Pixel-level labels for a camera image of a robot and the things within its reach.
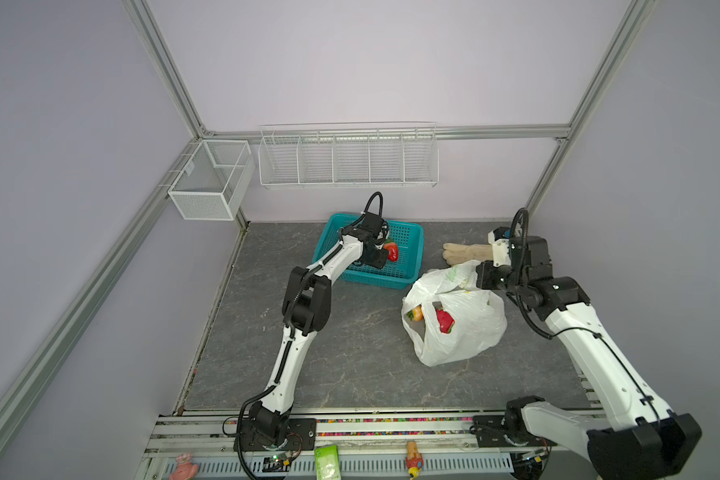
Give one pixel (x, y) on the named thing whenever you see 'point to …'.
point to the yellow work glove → (454, 253)
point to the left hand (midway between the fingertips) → (383, 261)
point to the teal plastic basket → (396, 274)
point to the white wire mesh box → (212, 182)
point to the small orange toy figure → (414, 460)
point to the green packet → (327, 465)
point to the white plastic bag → (480, 322)
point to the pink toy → (185, 470)
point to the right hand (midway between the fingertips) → (480, 269)
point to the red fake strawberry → (392, 248)
